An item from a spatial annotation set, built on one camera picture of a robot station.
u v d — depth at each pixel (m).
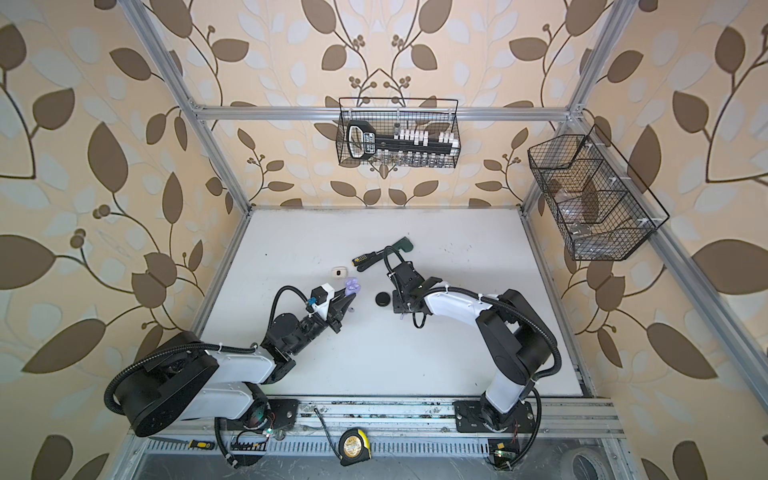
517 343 0.46
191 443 0.71
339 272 0.99
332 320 0.71
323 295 0.68
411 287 0.72
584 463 0.68
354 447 0.68
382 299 0.94
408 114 0.91
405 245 1.09
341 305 0.75
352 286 0.79
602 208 0.73
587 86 0.84
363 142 0.85
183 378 0.46
